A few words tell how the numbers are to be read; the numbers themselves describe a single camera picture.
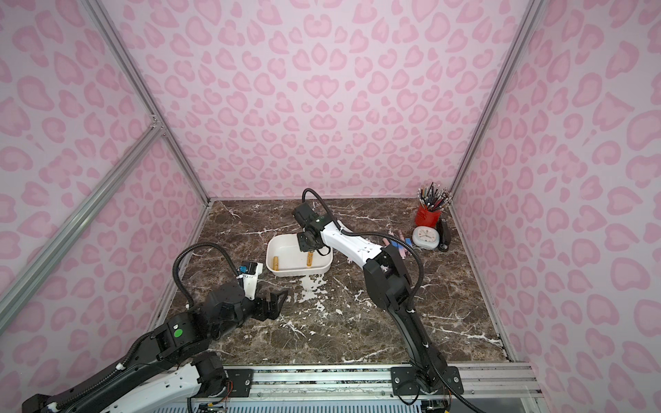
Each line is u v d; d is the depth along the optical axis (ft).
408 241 3.39
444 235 3.32
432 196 3.31
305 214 2.49
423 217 3.39
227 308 1.68
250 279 2.05
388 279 1.89
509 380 2.46
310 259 3.22
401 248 1.65
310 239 2.30
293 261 3.20
